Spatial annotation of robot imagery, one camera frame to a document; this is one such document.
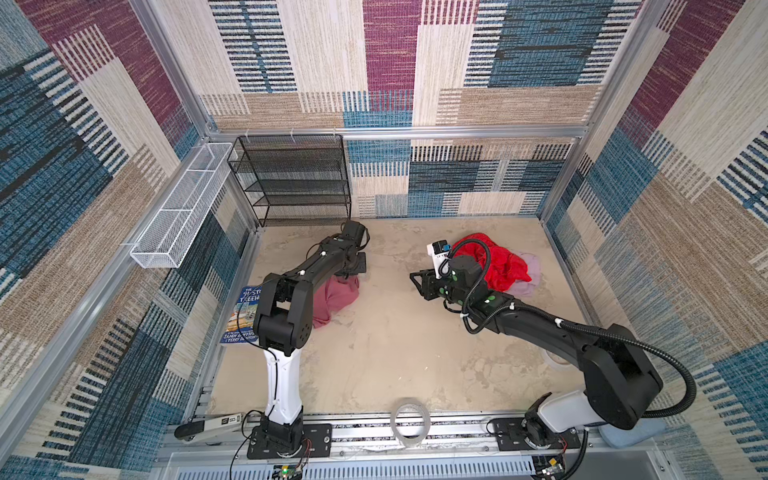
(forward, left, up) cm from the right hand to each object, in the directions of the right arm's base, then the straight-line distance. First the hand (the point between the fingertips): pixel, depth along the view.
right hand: (416, 277), depth 84 cm
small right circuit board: (-42, -28, -16) cm, 53 cm away
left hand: (+13, +18, -10) cm, 24 cm away
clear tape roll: (-37, +2, -15) cm, 39 cm away
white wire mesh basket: (+2, +59, +18) cm, 62 cm away
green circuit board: (-42, +33, -17) cm, 56 cm away
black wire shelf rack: (+42, +40, +3) cm, 58 cm away
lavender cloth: (+5, -37, -16) cm, 41 cm away
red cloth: (+9, -29, -9) cm, 31 cm away
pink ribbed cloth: (+1, +25, -9) cm, 26 cm away
